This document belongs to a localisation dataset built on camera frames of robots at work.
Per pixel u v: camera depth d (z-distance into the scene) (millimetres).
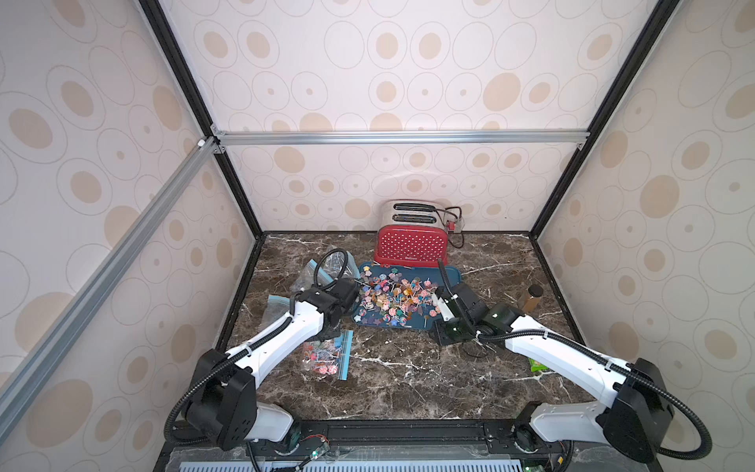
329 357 853
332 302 590
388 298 972
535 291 918
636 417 393
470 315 606
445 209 1091
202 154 838
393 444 733
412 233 972
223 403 403
